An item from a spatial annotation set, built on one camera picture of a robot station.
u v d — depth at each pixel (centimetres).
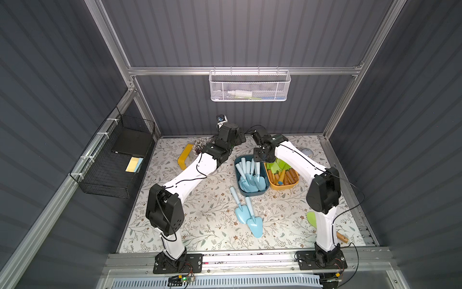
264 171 96
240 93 89
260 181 94
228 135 62
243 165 101
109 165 76
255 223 82
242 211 86
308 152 101
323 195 52
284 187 93
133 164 76
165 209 46
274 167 99
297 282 70
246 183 94
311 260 72
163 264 72
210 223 85
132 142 85
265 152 66
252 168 99
